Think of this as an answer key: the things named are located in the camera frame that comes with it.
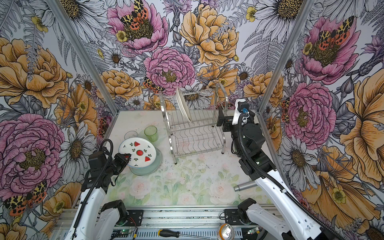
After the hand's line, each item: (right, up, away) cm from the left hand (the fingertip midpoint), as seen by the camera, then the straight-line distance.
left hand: (131, 159), depth 82 cm
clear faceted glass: (-8, +12, +18) cm, 23 cm away
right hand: (+49, +24, -18) cm, 57 cm away
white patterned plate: (+4, +3, +5) cm, 8 cm away
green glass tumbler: (+4, +13, +22) cm, 26 cm away
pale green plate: (+8, -7, +6) cm, 12 cm away
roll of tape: (+47, -25, -20) cm, 57 cm away
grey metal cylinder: (+61, -15, +1) cm, 63 cm away
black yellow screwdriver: (+22, -30, -13) cm, 39 cm away
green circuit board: (0, -32, -11) cm, 34 cm away
